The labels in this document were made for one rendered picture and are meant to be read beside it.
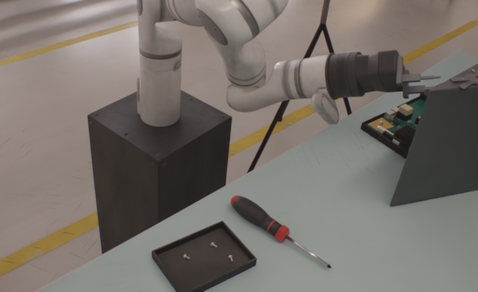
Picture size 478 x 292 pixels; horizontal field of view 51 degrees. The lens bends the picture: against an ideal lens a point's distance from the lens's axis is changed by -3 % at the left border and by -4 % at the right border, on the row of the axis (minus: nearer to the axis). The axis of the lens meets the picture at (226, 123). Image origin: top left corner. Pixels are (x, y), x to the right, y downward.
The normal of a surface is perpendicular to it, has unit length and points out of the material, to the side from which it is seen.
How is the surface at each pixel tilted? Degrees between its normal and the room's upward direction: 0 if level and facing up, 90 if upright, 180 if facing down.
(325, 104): 68
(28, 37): 0
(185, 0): 87
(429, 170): 90
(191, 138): 0
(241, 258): 0
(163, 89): 90
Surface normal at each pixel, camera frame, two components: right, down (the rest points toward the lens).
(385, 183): 0.07, -0.82
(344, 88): -0.35, 0.68
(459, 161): 0.28, 0.56
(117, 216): -0.64, 0.40
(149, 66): -0.37, 0.50
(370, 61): -0.75, -0.33
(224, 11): 0.06, 0.05
